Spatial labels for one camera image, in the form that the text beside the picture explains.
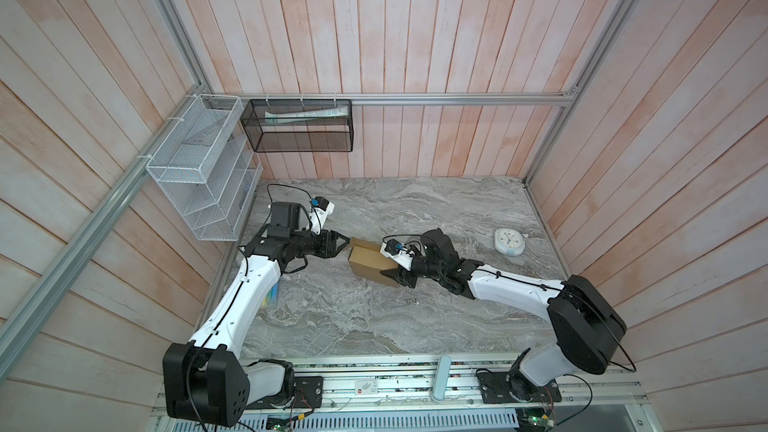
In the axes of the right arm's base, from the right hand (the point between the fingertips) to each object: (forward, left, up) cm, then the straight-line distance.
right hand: (386, 262), depth 84 cm
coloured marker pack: (-7, +34, -10) cm, 36 cm away
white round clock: (+15, -42, -11) cm, 46 cm away
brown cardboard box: (-2, +5, +3) cm, 6 cm away
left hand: (+1, +12, +8) cm, 14 cm away
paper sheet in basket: (+37, +33, +23) cm, 55 cm away
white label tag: (-30, +5, -10) cm, 32 cm away
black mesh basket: (+47, +32, +13) cm, 58 cm away
